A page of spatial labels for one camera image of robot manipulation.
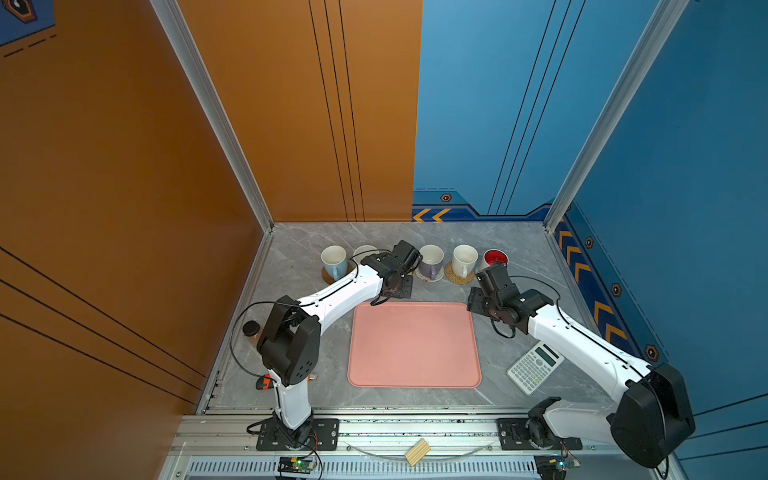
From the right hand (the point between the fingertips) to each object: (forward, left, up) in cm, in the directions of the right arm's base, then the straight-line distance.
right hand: (475, 301), depth 85 cm
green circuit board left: (-37, +47, -12) cm, 61 cm away
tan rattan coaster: (+16, +4, -9) cm, 19 cm away
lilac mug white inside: (+17, +11, -5) cm, 21 cm away
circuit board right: (-37, -15, -14) cm, 42 cm away
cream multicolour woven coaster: (+15, +12, -10) cm, 22 cm away
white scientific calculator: (-15, -16, -11) cm, 24 cm away
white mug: (+18, 0, -3) cm, 18 cm away
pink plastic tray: (-7, +18, -13) cm, 23 cm away
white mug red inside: (+19, -10, -3) cm, 22 cm away
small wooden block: (-35, +18, -11) cm, 41 cm away
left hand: (+6, +21, 0) cm, 21 cm away
